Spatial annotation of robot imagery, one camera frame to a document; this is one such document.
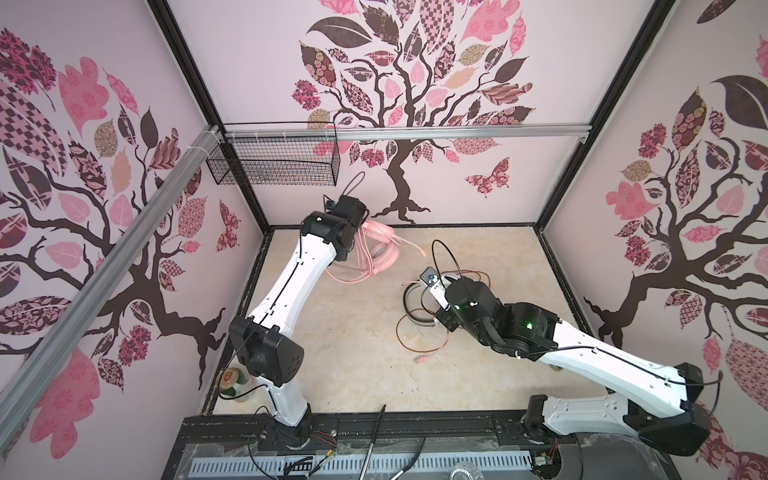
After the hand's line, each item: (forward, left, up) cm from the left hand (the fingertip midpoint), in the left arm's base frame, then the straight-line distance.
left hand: (318, 251), depth 78 cm
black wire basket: (+36, +17, +7) cm, 40 cm away
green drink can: (-29, +20, -16) cm, 38 cm away
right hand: (-12, -31, +2) cm, 34 cm away
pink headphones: (+4, -16, -5) cm, 17 cm away
